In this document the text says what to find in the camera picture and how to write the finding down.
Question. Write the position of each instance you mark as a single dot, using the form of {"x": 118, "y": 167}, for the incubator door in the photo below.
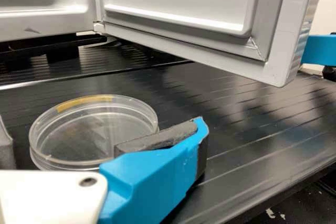
{"x": 183, "y": 3}

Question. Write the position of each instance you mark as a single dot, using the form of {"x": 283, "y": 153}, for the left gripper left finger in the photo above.
{"x": 6, "y": 153}

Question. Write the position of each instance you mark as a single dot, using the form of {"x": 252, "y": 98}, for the white incubator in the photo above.
{"x": 39, "y": 11}

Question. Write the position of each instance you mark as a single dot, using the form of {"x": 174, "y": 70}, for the petri dish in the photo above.
{"x": 78, "y": 129}

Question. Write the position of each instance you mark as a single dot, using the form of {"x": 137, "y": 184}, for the black platform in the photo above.
{"x": 249, "y": 129}
{"x": 118, "y": 58}

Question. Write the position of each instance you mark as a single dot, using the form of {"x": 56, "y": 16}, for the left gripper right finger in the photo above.
{"x": 157, "y": 171}

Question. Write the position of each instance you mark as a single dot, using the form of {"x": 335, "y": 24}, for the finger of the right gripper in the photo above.
{"x": 320, "y": 49}

